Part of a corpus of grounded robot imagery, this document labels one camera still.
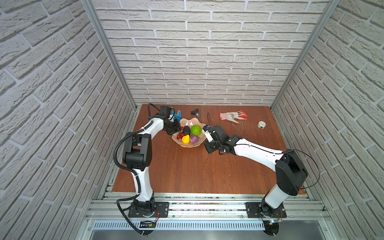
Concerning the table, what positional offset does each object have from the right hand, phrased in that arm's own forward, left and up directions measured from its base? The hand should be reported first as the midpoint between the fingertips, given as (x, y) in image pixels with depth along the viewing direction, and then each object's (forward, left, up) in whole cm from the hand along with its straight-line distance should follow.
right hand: (206, 143), depth 87 cm
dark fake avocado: (+14, +12, -5) cm, 19 cm away
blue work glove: (+32, +18, -10) cm, 38 cm away
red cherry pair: (+10, +16, -5) cm, 20 cm away
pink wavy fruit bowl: (+23, +9, -8) cm, 25 cm away
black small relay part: (+33, +4, -9) cm, 35 cm away
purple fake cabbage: (+7, +7, -5) cm, 11 cm away
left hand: (+15, +15, -2) cm, 21 cm away
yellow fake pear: (+7, +12, -5) cm, 15 cm away
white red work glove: (+28, -26, -10) cm, 39 cm away
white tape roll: (+17, -43, -9) cm, 47 cm away
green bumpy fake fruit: (+12, +5, -3) cm, 14 cm away
